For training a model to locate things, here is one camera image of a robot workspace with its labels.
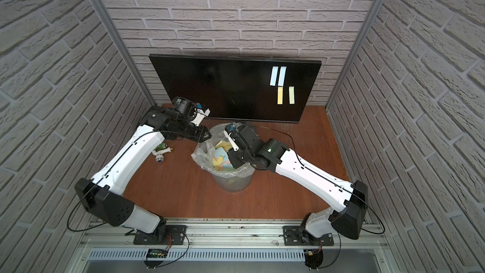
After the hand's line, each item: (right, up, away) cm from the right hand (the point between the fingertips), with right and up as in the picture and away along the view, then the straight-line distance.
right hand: (234, 152), depth 72 cm
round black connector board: (+31, -41, -1) cm, 51 cm away
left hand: (-14, +9, +6) cm, 17 cm away
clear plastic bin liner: (-12, -1, -2) cm, 12 cm away
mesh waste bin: (+1, -11, +2) cm, 12 cm away
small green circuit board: (-31, -39, 0) cm, 50 cm away
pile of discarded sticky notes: (-7, -4, +9) cm, 12 cm away
